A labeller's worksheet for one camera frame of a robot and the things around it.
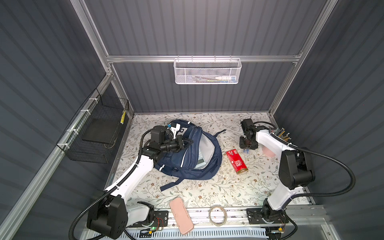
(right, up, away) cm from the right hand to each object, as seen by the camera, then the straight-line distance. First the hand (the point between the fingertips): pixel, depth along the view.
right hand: (247, 146), depth 93 cm
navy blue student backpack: (-40, -7, -17) cm, 44 cm away
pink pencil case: (-39, -32, -21) cm, 55 cm away
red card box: (-6, -10, 0) cm, 12 cm away
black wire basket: (-82, +7, -23) cm, 86 cm away
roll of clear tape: (-17, -33, -19) cm, 42 cm away
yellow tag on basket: (-74, +18, -10) cm, 77 cm away
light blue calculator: (-29, -9, -5) cm, 31 cm away
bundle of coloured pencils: (+21, +6, -5) cm, 22 cm away
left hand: (-34, +5, -18) cm, 39 cm away
